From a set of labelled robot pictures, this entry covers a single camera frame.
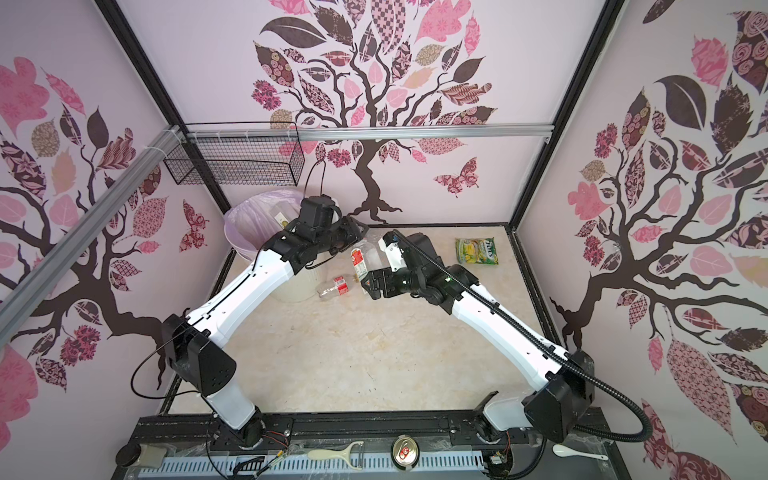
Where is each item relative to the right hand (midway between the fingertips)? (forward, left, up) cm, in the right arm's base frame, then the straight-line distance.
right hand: (376, 275), depth 73 cm
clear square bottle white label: (+23, +30, -2) cm, 38 cm away
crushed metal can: (-36, -6, -15) cm, 39 cm away
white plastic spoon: (-35, -46, -26) cm, 63 cm away
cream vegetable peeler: (-35, +15, -26) cm, 46 cm away
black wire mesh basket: (+43, +45, +8) cm, 63 cm away
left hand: (+12, +3, +3) cm, 13 cm away
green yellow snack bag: (+28, -37, -25) cm, 53 cm away
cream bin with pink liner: (+25, +40, -4) cm, 47 cm away
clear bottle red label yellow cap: (+11, +14, -22) cm, 29 cm away
